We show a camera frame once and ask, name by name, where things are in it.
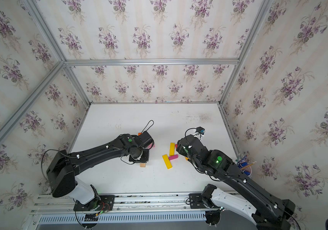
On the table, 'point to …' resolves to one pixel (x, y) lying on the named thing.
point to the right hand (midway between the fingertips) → (183, 144)
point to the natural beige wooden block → (142, 165)
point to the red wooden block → (176, 145)
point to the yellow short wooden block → (172, 149)
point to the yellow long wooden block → (167, 161)
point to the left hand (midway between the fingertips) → (147, 161)
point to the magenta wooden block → (171, 157)
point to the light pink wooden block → (154, 145)
